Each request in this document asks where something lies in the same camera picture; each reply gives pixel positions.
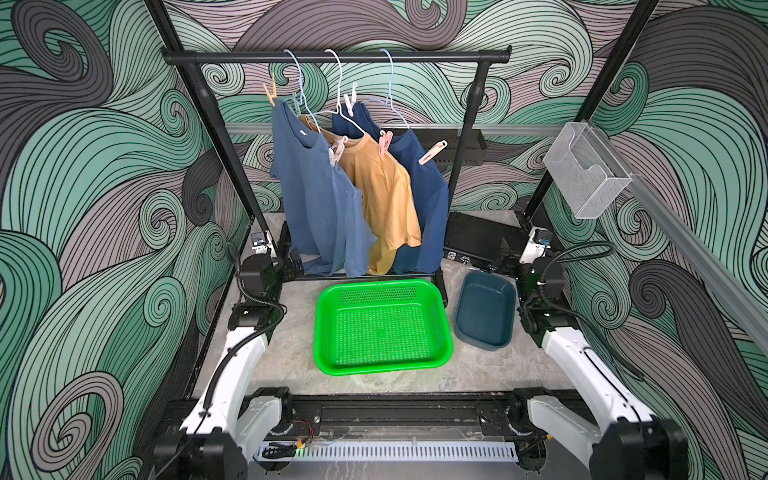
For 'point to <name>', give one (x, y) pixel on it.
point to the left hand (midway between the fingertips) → (278, 249)
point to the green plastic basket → (378, 326)
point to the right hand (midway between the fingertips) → (517, 242)
